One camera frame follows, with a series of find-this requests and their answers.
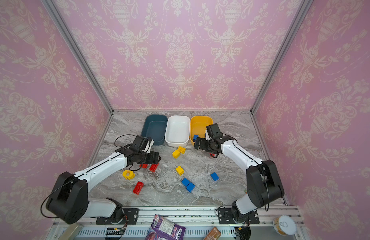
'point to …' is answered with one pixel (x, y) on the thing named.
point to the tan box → (71, 231)
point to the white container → (177, 131)
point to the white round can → (284, 225)
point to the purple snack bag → (162, 229)
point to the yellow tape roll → (131, 176)
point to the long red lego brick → (138, 187)
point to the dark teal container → (155, 126)
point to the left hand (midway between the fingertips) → (156, 159)
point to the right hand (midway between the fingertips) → (201, 145)
